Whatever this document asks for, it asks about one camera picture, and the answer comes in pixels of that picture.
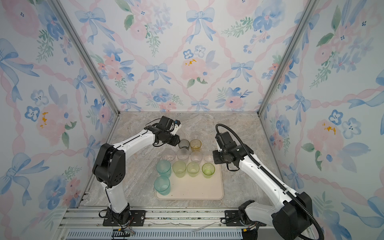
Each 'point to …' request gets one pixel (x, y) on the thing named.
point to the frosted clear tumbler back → (196, 156)
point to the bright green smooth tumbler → (208, 170)
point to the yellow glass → (195, 145)
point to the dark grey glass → (184, 143)
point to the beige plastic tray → (197, 188)
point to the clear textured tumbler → (169, 155)
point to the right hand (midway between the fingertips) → (217, 155)
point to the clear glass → (208, 156)
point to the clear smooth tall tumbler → (182, 154)
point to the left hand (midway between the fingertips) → (179, 139)
